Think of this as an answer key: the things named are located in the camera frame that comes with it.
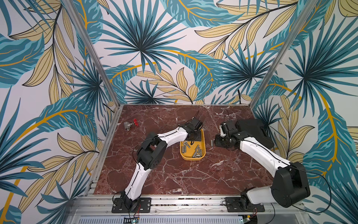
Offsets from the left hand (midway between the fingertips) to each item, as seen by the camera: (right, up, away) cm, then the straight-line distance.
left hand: (197, 138), depth 96 cm
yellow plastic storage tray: (-7, -10, -6) cm, 13 cm away
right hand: (+11, -1, -9) cm, 14 cm away
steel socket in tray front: (0, -9, -4) cm, 10 cm away
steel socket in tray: (-8, -3, 0) cm, 9 cm away
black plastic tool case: (+41, +6, +3) cm, 42 cm away
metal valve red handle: (-51, +9, +7) cm, 52 cm away
